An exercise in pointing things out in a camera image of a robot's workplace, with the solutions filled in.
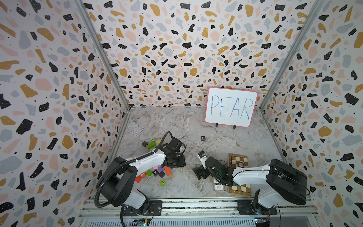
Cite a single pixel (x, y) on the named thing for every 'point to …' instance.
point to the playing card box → (218, 187)
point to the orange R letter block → (142, 175)
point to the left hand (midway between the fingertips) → (186, 164)
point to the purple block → (160, 169)
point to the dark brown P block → (203, 138)
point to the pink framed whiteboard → (230, 107)
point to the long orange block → (168, 170)
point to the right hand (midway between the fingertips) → (199, 165)
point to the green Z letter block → (152, 139)
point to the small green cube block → (149, 172)
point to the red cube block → (137, 179)
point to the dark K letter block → (155, 172)
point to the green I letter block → (162, 182)
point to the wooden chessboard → (235, 161)
